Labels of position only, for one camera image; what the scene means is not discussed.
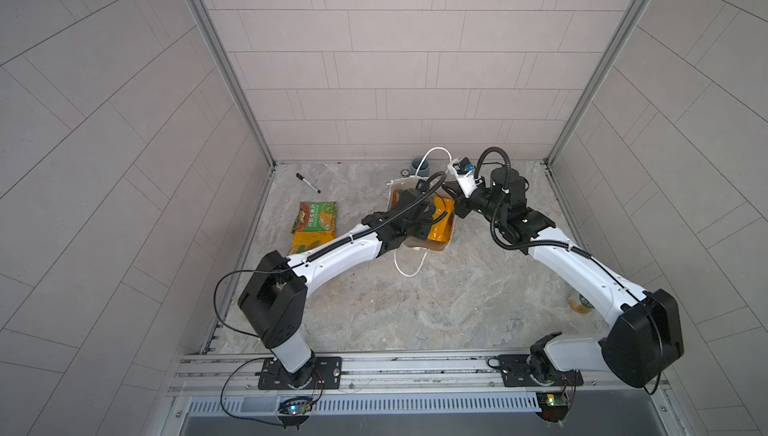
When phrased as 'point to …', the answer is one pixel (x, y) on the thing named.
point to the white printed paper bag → (394, 191)
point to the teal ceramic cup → (424, 169)
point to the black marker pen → (301, 177)
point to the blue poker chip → (405, 172)
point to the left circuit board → (295, 407)
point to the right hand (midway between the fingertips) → (443, 184)
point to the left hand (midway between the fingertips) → (433, 213)
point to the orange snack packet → (441, 229)
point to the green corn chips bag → (315, 216)
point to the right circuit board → (552, 406)
